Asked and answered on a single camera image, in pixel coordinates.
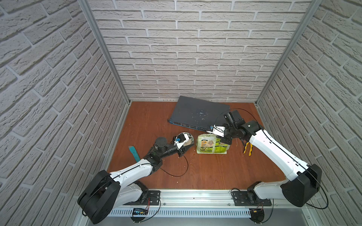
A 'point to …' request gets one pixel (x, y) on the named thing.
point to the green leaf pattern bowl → (191, 141)
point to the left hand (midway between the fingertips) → (190, 136)
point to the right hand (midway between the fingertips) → (216, 133)
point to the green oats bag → (210, 143)
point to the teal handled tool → (135, 153)
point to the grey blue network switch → (197, 114)
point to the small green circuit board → (140, 211)
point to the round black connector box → (257, 214)
